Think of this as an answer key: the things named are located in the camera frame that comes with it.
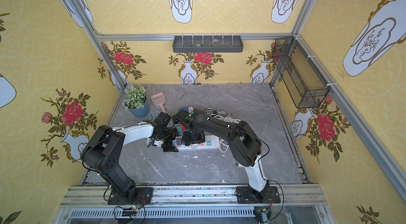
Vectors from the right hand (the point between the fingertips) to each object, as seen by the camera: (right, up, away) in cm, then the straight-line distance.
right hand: (188, 146), depth 85 cm
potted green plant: (-32, +24, +7) cm, 41 cm away
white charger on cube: (0, +19, +12) cm, 23 cm away
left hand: (-6, +1, +7) cm, 9 cm away
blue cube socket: (-5, +19, +23) cm, 30 cm away
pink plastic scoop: (-25, +25, +28) cm, 45 cm away
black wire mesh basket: (+56, +32, -12) cm, 65 cm away
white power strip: (+12, +1, +3) cm, 13 cm away
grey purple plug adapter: (-6, +3, +1) cm, 6 cm away
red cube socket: (-4, +9, +8) cm, 13 cm away
